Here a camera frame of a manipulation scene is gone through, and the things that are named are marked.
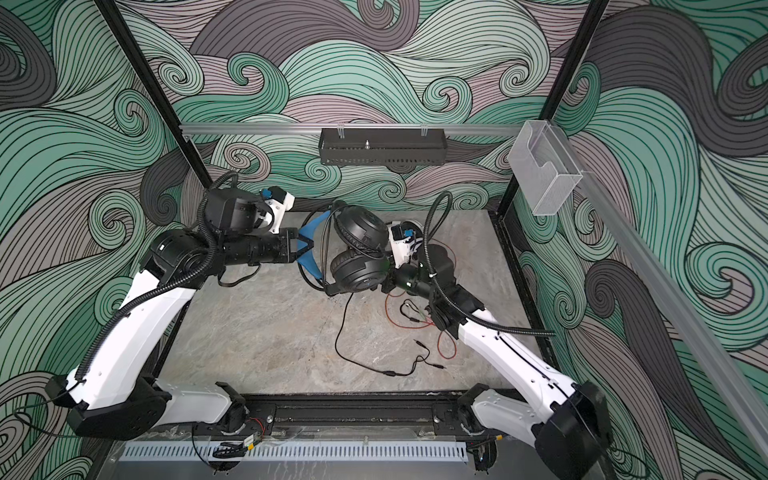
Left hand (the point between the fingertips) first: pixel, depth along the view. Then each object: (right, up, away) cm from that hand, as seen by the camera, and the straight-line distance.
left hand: (314, 242), depth 61 cm
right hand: (+10, -5, +7) cm, 14 cm away
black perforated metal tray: (+15, +31, +34) cm, 48 cm away
